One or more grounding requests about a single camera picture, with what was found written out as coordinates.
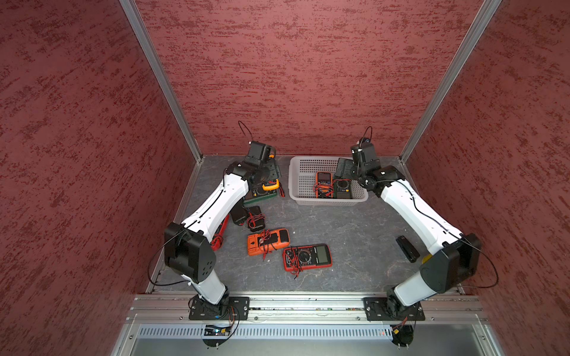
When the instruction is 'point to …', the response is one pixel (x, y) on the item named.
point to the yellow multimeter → (271, 185)
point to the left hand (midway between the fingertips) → (270, 175)
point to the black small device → (239, 213)
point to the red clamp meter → (218, 239)
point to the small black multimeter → (255, 219)
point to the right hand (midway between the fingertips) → (349, 169)
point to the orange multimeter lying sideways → (268, 240)
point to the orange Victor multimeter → (323, 185)
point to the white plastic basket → (301, 179)
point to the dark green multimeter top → (257, 193)
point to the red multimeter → (295, 259)
